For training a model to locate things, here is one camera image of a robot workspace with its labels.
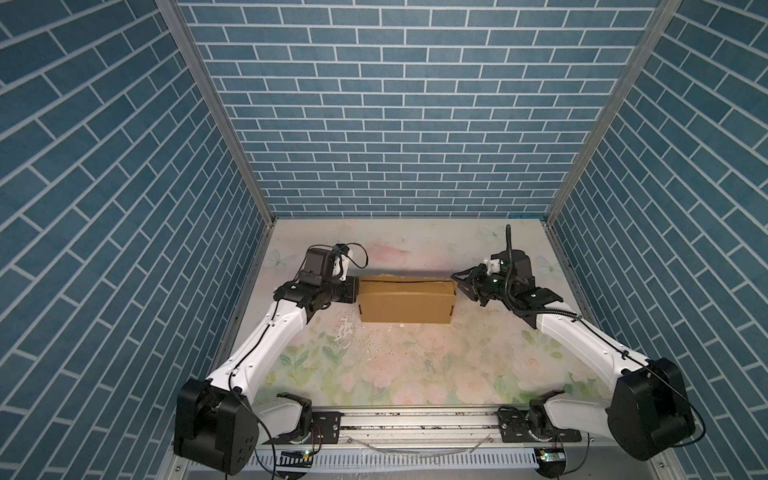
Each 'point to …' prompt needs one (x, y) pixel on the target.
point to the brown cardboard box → (385, 298)
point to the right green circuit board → (552, 455)
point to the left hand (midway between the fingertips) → (360, 285)
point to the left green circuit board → (296, 458)
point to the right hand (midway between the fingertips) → (449, 274)
